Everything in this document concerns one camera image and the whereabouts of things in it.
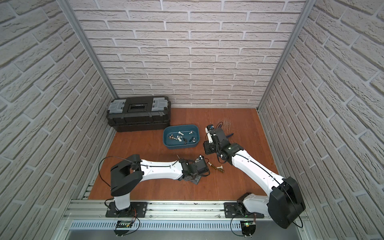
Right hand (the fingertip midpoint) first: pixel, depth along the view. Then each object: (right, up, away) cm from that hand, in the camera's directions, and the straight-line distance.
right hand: (208, 143), depth 83 cm
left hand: (-6, -19, +1) cm, 20 cm away
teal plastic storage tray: (-13, +6, +20) cm, 25 cm away
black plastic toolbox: (-44, +18, +10) cm, 49 cm away
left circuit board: (-44, -39, -11) cm, 60 cm away
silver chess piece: (-19, +1, +17) cm, 25 cm away
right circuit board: (+18, -39, -13) cm, 45 cm away
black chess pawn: (-15, 0, +16) cm, 22 cm away
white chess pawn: (-18, +4, +19) cm, 27 cm away
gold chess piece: (-24, +2, +17) cm, 30 cm away
